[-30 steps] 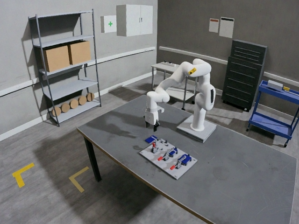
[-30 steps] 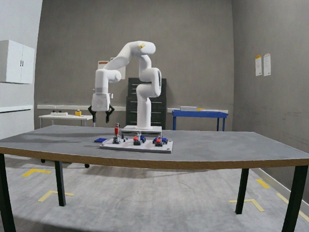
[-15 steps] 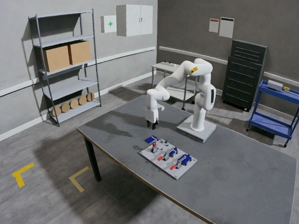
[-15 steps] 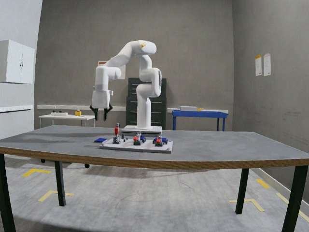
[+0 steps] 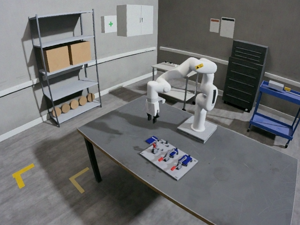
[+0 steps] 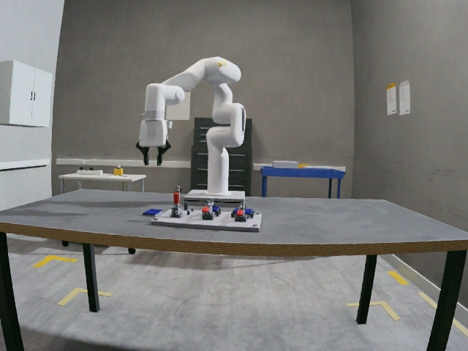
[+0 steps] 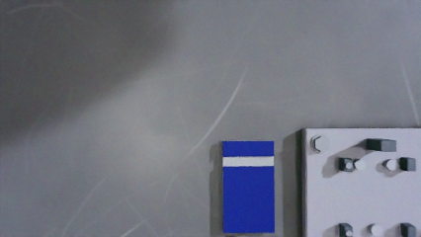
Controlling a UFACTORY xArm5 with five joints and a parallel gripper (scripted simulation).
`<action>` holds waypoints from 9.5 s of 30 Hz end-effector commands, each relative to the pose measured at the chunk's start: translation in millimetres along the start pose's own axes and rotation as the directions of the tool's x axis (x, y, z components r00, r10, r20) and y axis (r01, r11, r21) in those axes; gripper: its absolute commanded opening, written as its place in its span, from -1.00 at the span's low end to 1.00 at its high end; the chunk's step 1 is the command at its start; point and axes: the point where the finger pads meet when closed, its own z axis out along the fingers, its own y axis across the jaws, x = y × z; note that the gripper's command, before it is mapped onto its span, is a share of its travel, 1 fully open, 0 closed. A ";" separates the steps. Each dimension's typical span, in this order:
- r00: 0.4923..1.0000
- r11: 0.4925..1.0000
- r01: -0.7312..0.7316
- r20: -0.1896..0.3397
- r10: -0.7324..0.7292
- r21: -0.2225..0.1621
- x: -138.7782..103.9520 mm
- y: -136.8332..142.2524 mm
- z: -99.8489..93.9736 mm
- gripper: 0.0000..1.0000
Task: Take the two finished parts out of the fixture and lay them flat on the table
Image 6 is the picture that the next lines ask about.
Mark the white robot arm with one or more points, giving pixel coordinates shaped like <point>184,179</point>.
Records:
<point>218,72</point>

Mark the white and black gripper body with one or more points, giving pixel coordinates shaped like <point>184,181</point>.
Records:
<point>153,132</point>

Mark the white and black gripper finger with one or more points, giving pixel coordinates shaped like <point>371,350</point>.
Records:
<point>145,152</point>
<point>161,151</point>

